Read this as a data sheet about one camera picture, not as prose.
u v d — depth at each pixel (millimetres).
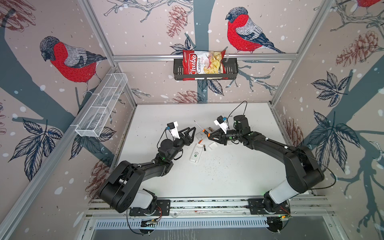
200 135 777
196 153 922
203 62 875
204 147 951
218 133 782
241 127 697
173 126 728
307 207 748
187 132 795
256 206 728
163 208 731
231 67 949
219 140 776
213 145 964
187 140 726
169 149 632
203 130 815
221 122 744
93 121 713
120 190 426
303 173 450
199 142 978
